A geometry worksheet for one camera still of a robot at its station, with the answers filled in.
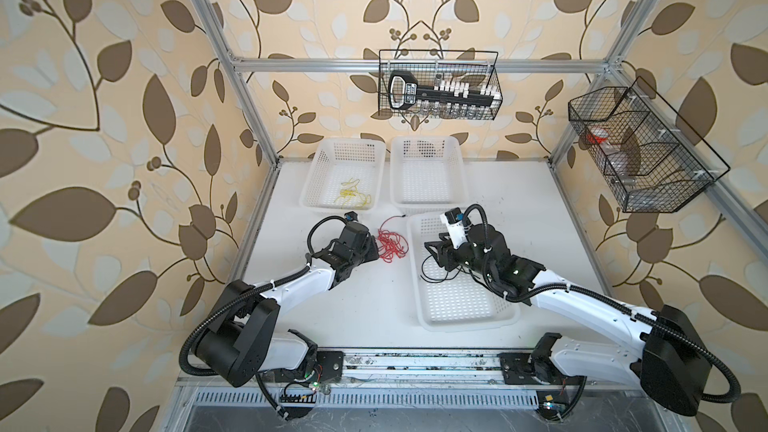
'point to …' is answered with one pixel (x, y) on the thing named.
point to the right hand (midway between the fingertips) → (434, 242)
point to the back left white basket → (337, 160)
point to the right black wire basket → (651, 160)
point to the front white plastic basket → (452, 300)
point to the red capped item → (599, 136)
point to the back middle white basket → (427, 173)
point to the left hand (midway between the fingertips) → (377, 241)
